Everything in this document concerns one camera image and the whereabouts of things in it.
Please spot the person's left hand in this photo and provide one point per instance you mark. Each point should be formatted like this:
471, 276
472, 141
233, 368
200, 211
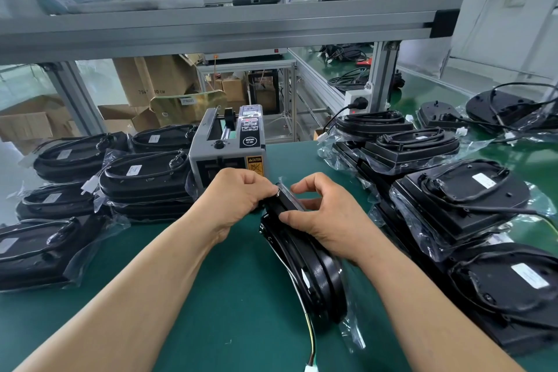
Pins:
231, 202

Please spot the white power socket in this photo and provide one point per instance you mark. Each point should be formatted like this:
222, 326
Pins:
357, 102

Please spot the grey metal shelf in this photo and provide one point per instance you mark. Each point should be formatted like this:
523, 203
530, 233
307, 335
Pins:
227, 27

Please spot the unbagged black lamps with cables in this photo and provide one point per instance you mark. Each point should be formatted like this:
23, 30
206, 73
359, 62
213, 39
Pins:
501, 110

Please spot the person's left forearm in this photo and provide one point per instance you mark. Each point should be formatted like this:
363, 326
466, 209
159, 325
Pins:
122, 311

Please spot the grey tape dispenser machine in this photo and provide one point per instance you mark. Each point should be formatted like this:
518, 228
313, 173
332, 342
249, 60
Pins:
218, 154

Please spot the person's right hand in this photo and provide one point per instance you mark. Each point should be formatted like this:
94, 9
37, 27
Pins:
336, 219

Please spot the person's right forearm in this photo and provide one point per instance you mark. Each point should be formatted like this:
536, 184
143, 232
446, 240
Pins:
436, 315

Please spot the group of bagged black lamps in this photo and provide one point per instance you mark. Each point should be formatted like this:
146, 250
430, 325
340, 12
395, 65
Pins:
453, 202

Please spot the small brown cardboard box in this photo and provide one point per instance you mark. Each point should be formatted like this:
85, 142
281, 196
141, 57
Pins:
318, 134

